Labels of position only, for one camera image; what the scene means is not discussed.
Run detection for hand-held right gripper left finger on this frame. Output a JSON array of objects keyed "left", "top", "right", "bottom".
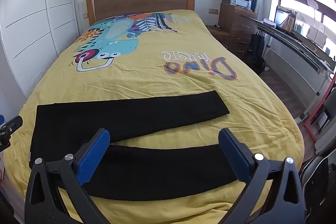
[{"left": 24, "top": 128, "right": 111, "bottom": 224}]

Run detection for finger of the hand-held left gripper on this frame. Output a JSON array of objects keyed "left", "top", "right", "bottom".
[{"left": 0, "top": 115, "right": 23, "bottom": 153}]

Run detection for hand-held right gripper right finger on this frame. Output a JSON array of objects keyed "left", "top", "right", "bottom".
[{"left": 218, "top": 128, "right": 307, "bottom": 224}]

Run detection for black pants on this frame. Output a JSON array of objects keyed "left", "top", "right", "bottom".
[{"left": 29, "top": 90, "right": 256, "bottom": 201}]

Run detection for grey office chair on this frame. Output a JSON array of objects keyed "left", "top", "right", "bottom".
[{"left": 299, "top": 145, "right": 336, "bottom": 224}]

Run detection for yellow printed bed sheet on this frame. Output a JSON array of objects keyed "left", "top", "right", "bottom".
[{"left": 3, "top": 10, "right": 305, "bottom": 224}]

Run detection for black bag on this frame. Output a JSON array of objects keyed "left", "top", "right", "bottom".
[{"left": 245, "top": 31, "right": 266, "bottom": 75}]

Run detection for white wardrobe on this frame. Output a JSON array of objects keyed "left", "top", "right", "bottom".
[{"left": 0, "top": 0, "right": 79, "bottom": 106}]

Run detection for wooden nightstand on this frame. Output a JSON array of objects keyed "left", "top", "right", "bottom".
[{"left": 206, "top": 25, "right": 231, "bottom": 50}]

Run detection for grey desk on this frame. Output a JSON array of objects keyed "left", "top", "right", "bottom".
[{"left": 256, "top": 18, "right": 336, "bottom": 75}]

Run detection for wooden chest of drawers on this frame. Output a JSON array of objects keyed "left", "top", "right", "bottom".
[{"left": 219, "top": 3, "right": 259, "bottom": 56}]

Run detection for computer monitor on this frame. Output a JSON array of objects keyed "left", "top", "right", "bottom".
[{"left": 274, "top": 6, "right": 289, "bottom": 28}]

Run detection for wooden headboard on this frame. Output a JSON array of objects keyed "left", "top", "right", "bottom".
[{"left": 86, "top": 0, "right": 196, "bottom": 26}]

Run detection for white desk lamp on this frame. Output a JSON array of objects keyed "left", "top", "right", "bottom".
[{"left": 307, "top": 0, "right": 326, "bottom": 30}]

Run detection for red metal frame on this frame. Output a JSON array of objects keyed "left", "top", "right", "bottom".
[{"left": 304, "top": 74, "right": 336, "bottom": 140}]

